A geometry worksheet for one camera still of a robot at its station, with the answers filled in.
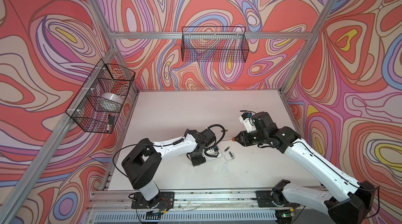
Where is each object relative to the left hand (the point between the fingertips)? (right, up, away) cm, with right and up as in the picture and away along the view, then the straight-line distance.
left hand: (198, 158), depth 84 cm
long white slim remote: (+11, +2, +1) cm, 12 cm away
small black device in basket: (-41, +22, -11) cm, 48 cm away
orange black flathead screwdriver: (+17, +13, -10) cm, 23 cm away
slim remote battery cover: (+14, -5, 0) cm, 15 cm away
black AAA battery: (+19, 0, +3) cm, 19 cm away
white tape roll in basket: (-41, +32, -13) cm, 53 cm away
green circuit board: (-21, -23, -13) cm, 33 cm away
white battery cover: (+17, 0, +4) cm, 17 cm away
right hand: (+20, +11, -10) cm, 25 cm away
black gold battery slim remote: (+17, +3, +6) cm, 18 cm away
